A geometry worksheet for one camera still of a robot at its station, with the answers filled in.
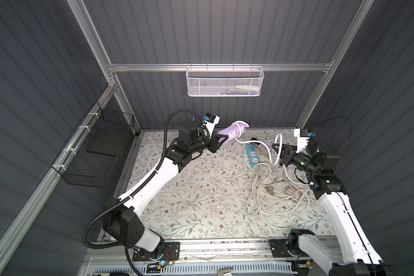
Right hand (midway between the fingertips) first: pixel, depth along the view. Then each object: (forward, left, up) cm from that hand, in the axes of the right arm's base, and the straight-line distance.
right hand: (278, 145), depth 69 cm
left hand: (+3, +20, +2) cm, 21 cm away
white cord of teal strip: (-11, -7, -32) cm, 35 cm away
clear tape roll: (-7, -15, -29) cm, 33 cm away
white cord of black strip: (-13, -9, -33) cm, 37 cm away
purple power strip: (+6, +18, +1) cm, 20 cm away
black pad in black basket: (+7, +76, -5) cm, 76 cm away
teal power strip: (+18, +2, -32) cm, 36 cm away
